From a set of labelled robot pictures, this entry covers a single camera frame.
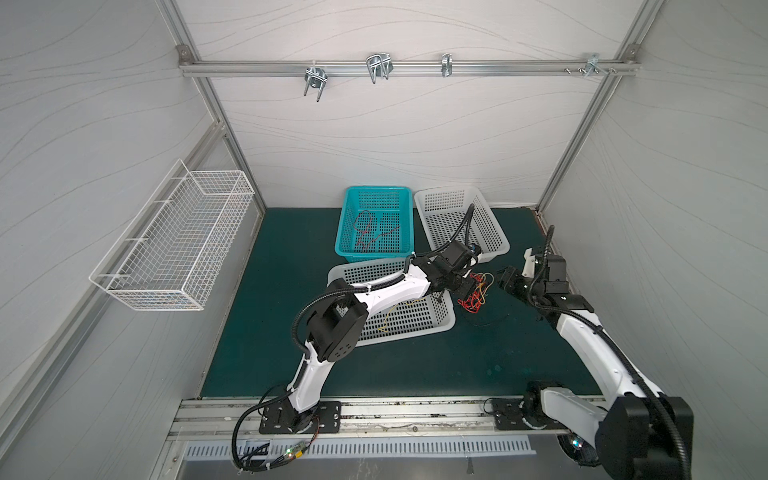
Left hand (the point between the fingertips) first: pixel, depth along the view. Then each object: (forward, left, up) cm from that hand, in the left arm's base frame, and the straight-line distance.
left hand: (474, 281), depth 86 cm
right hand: (+3, -10, +3) cm, 10 cm away
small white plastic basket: (+38, +5, -11) cm, 40 cm away
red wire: (+25, +34, -11) cm, 44 cm away
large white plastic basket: (-7, +21, -12) cm, 25 cm away
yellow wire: (-10, +27, -11) cm, 31 cm away
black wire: (-8, -5, -11) cm, 15 cm away
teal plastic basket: (+33, +31, -11) cm, 47 cm away
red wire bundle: (-1, -3, -9) cm, 9 cm away
